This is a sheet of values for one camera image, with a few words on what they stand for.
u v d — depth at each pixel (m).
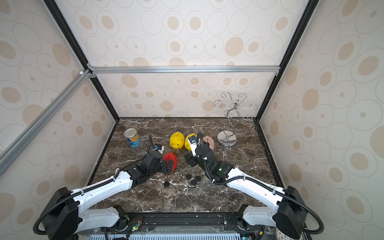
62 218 0.40
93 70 0.90
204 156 0.54
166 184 0.87
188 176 0.90
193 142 0.64
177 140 0.95
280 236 0.70
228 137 1.05
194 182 0.87
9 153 0.51
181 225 0.74
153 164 0.64
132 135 0.97
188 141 0.66
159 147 0.74
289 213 0.40
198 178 0.89
